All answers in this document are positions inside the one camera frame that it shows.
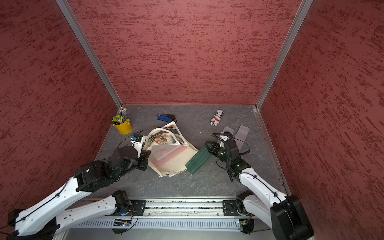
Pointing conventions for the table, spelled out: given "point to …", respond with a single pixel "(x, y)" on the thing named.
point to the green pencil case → (194, 164)
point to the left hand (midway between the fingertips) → (148, 155)
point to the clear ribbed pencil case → (228, 129)
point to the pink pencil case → (160, 161)
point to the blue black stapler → (166, 117)
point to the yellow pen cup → (121, 122)
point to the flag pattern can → (217, 117)
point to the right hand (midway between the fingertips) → (205, 146)
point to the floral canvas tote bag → (169, 151)
